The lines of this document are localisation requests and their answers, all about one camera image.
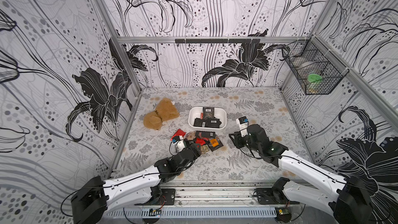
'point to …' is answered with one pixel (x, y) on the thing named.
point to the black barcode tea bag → (208, 112)
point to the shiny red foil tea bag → (179, 132)
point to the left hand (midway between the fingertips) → (198, 151)
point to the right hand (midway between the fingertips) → (233, 133)
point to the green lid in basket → (313, 78)
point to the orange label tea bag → (214, 143)
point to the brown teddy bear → (166, 109)
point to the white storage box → (195, 112)
